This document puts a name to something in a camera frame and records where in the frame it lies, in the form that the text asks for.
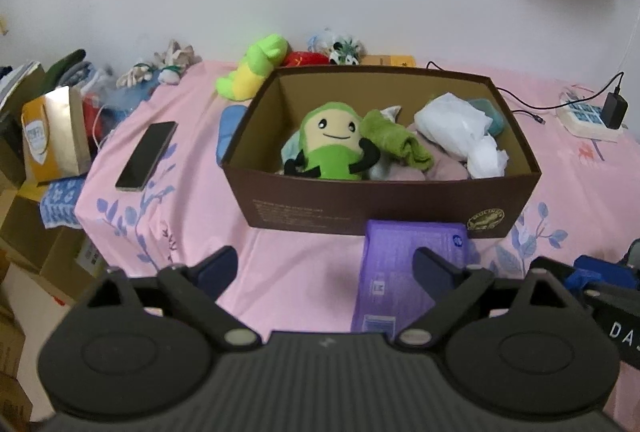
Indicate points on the green bean plush doll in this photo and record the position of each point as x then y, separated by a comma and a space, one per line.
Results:
331, 146

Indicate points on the dark green towel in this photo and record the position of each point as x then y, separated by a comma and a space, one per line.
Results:
396, 140

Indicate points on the blue patterned cloth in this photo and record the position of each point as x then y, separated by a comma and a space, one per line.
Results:
57, 206

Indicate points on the yellow brown gift box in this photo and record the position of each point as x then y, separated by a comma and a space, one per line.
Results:
388, 60

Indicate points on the green yellow caterpillar plush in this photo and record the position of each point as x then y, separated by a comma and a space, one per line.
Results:
259, 61

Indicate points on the cardboard boxes stack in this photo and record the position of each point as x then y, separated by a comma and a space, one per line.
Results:
43, 282

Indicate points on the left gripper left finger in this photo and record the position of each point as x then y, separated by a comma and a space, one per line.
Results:
193, 292

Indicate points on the brown cardboard box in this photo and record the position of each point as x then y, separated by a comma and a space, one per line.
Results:
252, 164

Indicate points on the beige plush toy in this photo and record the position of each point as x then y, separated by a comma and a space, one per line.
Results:
167, 66

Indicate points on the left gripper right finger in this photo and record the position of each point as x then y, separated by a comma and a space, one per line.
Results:
455, 292

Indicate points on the black smartphone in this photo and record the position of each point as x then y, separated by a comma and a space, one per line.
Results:
143, 160

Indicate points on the white knitted cloth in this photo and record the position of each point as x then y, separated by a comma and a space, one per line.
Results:
391, 113

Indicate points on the black power adapter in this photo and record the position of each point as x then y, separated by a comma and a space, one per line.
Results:
614, 109

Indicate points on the panda plush toy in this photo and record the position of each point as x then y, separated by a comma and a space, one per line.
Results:
345, 53

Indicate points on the gold paper bag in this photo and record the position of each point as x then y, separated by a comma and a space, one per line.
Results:
54, 134

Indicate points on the red plush toy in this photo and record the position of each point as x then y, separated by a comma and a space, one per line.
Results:
304, 58

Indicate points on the purple tissue pack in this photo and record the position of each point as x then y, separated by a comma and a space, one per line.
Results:
388, 297

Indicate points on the white power strip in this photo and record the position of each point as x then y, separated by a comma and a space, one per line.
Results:
583, 118

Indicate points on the green teal mesh sponge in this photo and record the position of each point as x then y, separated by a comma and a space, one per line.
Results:
498, 123

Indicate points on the white plastic bag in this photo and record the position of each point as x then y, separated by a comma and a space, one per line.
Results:
463, 132

